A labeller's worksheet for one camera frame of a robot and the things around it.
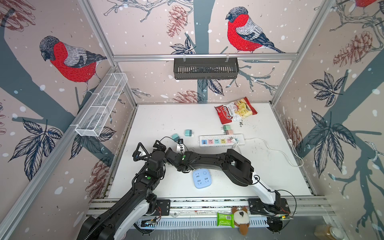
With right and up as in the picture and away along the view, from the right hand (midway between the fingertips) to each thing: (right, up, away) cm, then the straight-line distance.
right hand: (176, 158), depth 92 cm
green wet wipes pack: (+27, -23, -23) cm, 42 cm away
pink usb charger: (+36, +16, +9) cm, 40 cm away
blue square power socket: (+16, -8, -11) cm, 21 cm away
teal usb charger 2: (+7, +15, +9) cm, 19 cm away
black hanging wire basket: (+20, +61, +12) cm, 65 cm away
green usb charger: (+34, +18, +12) cm, 40 cm away
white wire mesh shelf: (-40, +43, -5) cm, 59 cm away
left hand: (-10, +10, -10) cm, 17 cm away
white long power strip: (+29, +11, +3) cm, 32 cm away
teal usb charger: (-1, +12, +6) cm, 14 cm away
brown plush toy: (+34, -22, -24) cm, 47 cm away
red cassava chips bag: (+42, +30, +18) cm, 55 cm away
